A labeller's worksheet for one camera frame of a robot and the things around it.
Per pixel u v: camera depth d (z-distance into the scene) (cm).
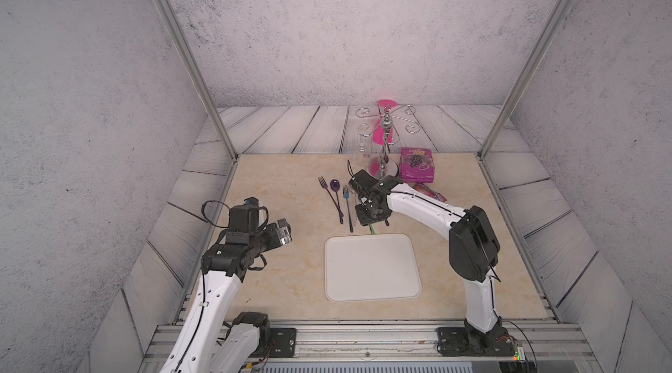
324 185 111
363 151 99
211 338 42
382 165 114
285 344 72
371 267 89
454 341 73
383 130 98
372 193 67
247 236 56
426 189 105
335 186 108
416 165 108
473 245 52
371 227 97
